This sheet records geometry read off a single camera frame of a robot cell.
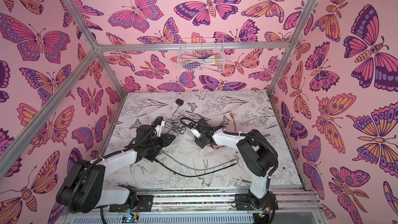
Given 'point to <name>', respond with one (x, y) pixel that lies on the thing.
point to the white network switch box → (188, 132)
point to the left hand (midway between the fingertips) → (174, 135)
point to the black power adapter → (180, 102)
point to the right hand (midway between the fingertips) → (200, 136)
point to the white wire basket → (201, 54)
